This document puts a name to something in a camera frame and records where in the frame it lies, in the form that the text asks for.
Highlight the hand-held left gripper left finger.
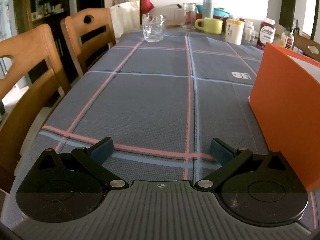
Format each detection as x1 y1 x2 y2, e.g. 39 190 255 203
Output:
36 137 130 191

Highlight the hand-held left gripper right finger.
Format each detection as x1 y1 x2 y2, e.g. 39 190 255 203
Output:
194 138 288 192

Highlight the orange cardboard box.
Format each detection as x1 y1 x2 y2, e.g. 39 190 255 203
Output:
247 42 320 192

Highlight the grey plaid tablecloth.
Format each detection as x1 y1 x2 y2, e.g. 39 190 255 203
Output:
5 26 320 233

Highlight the wooden chair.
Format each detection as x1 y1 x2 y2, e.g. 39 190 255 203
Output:
291 31 320 63
60 8 117 78
0 24 72 194

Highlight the white canister yellow lid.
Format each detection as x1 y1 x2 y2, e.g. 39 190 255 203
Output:
225 19 244 45

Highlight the dark red supplement bottle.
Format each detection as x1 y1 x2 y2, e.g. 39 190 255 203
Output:
257 17 276 50

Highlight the yellow-green mug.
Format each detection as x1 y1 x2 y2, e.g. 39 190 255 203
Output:
195 17 223 35

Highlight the brown bottle red label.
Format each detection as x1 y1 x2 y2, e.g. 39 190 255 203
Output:
281 27 295 50

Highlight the clear glass mug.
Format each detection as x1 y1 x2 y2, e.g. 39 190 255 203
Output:
142 13 167 43

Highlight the white tote bag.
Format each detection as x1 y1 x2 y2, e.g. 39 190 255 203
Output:
109 1 140 38

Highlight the clear glass jar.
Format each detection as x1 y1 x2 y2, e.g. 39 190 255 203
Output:
181 3 197 29

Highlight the teal bowl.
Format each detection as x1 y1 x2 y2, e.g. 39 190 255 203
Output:
196 4 230 18

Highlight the grey-blue thermos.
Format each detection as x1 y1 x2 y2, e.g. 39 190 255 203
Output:
202 0 214 19

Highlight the dark wooden cabinet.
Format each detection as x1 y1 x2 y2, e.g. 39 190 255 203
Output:
12 0 78 80

